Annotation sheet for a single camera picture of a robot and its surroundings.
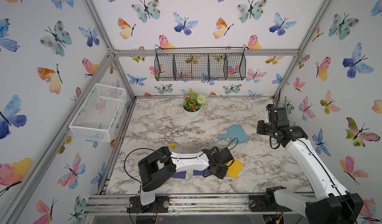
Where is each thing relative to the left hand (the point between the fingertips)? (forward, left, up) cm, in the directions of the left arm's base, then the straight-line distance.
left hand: (224, 173), depth 82 cm
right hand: (+19, -20, +20) cm, 34 cm away
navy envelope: (0, +24, -1) cm, 24 cm away
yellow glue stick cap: (+18, +30, -1) cm, 35 cm away
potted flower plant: (+39, +17, +14) cm, 44 cm away
